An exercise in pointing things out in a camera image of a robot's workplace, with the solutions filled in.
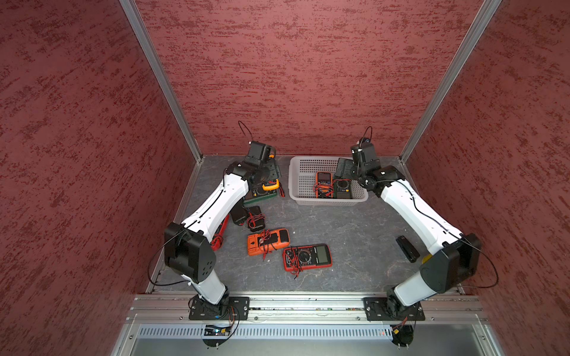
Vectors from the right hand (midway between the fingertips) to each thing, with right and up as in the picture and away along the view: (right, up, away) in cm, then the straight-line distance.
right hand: (349, 169), depth 83 cm
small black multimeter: (-38, -21, +9) cm, 44 cm away
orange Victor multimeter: (-7, -7, +21) cm, 23 cm away
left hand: (-31, -2, +2) cm, 31 cm away
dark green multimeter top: (-39, -11, +20) cm, 45 cm away
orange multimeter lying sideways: (-32, -28, +3) cm, 42 cm away
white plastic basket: (-17, -4, +27) cm, 33 cm away
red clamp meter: (-51, -27, +2) cm, 58 cm away
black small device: (-45, -19, +11) cm, 50 cm away
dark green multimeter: (+2, -9, +20) cm, 22 cm away
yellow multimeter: (-30, -6, -2) cm, 31 cm away
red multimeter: (-21, -34, -1) cm, 40 cm away
